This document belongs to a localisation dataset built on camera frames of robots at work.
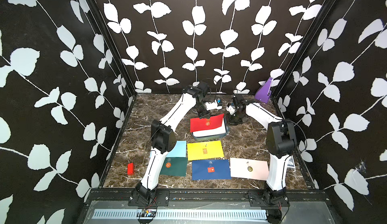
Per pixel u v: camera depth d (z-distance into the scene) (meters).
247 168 0.84
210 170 0.84
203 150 0.90
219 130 0.95
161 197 0.74
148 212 0.71
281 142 0.54
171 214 0.70
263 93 1.13
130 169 0.82
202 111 0.78
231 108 0.90
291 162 0.85
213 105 0.78
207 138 0.93
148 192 0.63
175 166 0.85
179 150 0.91
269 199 0.65
